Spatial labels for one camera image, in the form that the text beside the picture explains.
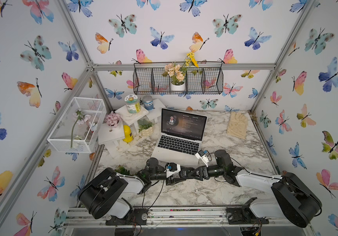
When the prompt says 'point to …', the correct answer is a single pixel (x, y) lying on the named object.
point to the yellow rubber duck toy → (128, 136)
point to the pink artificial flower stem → (80, 118)
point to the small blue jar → (148, 101)
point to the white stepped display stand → (142, 124)
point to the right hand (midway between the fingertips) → (192, 175)
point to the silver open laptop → (182, 134)
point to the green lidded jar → (133, 104)
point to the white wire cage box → (77, 130)
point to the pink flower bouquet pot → (112, 119)
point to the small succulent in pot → (146, 130)
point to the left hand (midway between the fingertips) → (184, 172)
